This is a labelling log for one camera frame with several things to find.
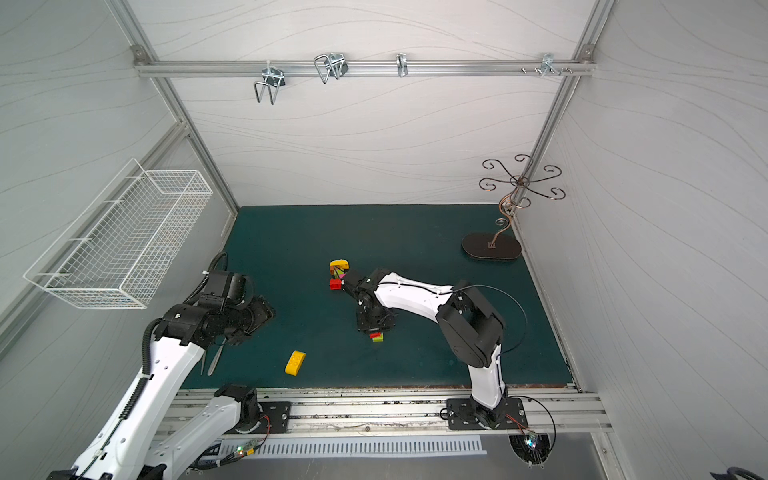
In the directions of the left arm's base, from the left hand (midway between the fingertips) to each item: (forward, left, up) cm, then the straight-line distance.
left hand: (268, 317), depth 74 cm
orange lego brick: (+23, -11, -13) cm, 28 cm away
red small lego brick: (+1, -27, -12) cm, 29 cm away
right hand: (+2, -25, -13) cm, 28 cm away
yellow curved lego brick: (+26, -13, -13) cm, 32 cm away
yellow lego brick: (-7, -5, -14) cm, 16 cm away
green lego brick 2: (+22, -13, -13) cm, 29 cm away
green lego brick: (+1, -27, -15) cm, 31 cm away
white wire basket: (+7, +33, +16) cm, 37 cm away
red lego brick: (+18, -12, -14) cm, 26 cm away
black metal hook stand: (+36, -64, -15) cm, 75 cm away
